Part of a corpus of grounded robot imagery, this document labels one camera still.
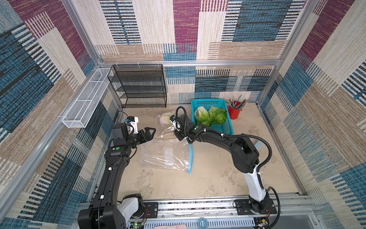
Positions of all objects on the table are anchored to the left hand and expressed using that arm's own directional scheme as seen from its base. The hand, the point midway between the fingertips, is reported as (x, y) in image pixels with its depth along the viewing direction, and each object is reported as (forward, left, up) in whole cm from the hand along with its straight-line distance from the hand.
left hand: (150, 131), depth 79 cm
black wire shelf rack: (+44, +14, -1) cm, 46 cm away
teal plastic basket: (+12, -47, -14) cm, 51 cm away
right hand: (+9, -16, -13) cm, 22 cm away
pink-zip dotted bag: (+15, -5, -17) cm, 23 cm away
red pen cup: (+26, -56, -14) cm, 63 cm away
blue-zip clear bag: (0, -6, -22) cm, 22 cm away
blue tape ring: (-40, -25, -21) cm, 51 cm away
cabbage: (+22, -5, -16) cm, 27 cm away
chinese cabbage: (+21, -32, -12) cm, 40 cm away
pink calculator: (-41, -13, -20) cm, 47 cm away
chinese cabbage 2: (+23, -44, -14) cm, 51 cm away
